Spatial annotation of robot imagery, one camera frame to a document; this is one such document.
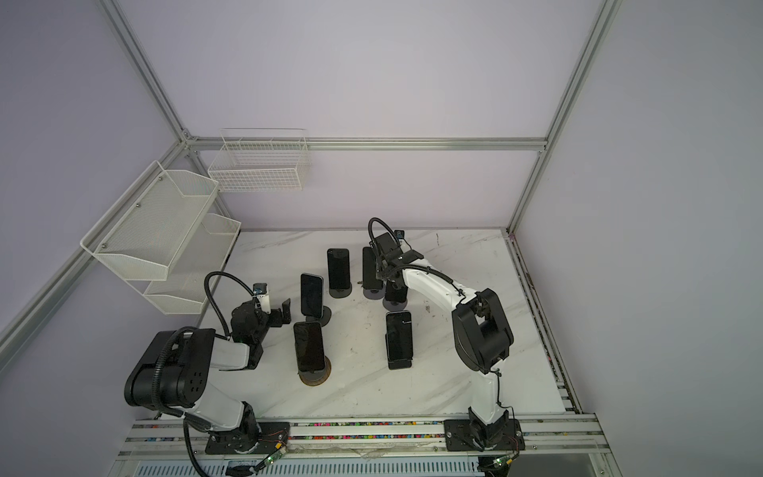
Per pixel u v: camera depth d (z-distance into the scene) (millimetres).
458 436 735
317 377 834
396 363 853
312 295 856
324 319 957
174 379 452
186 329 509
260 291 815
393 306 990
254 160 952
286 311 879
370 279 966
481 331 503
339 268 931
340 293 1014
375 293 1012
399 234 828
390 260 703
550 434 764
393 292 936
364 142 927
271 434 747
